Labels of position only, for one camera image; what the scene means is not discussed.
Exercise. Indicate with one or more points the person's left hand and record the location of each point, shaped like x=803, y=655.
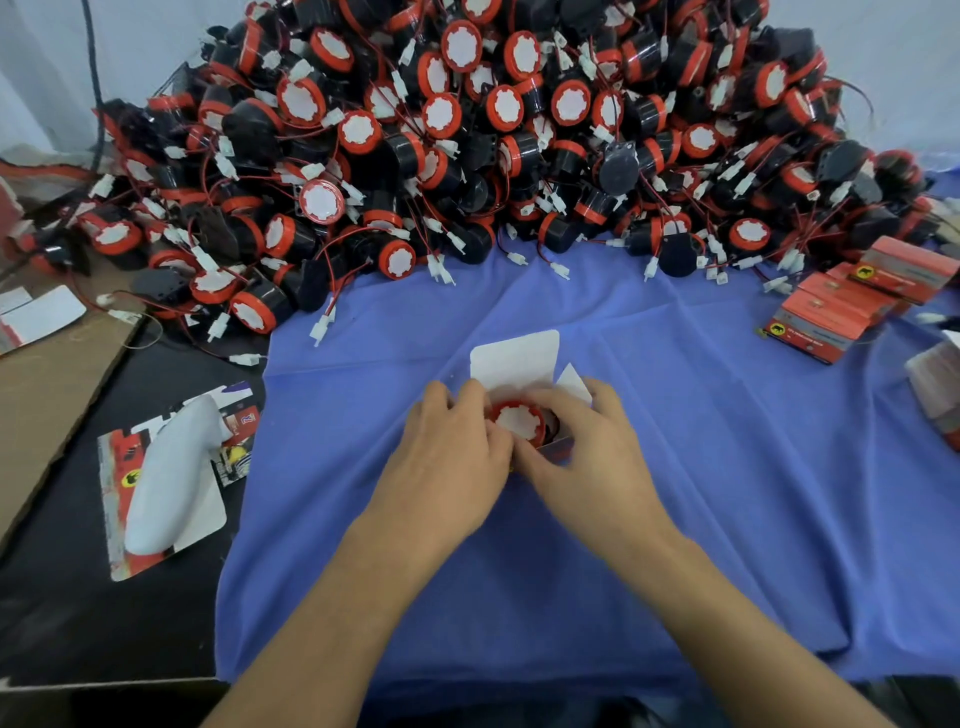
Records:
x=443, y=480

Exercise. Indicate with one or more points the person's right hand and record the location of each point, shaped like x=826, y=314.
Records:
x=600, y=480

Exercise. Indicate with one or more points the buzzer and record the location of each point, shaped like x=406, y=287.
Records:
x=522, y=420

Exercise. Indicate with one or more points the stack of box blanks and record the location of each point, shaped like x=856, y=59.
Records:
x=938, y=393

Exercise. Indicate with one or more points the pile of black red buzzers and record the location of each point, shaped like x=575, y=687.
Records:
x=495, y=120

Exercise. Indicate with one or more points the person's right forearm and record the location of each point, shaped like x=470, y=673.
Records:
x=765, y=645

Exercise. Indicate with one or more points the person's left forearm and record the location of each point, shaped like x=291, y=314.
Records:
x=315, y=645

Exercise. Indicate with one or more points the blue table cloth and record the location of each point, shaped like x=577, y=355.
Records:
x=795, y=495

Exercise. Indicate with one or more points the brown cardboard piece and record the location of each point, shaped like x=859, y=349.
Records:
x=45, y=405

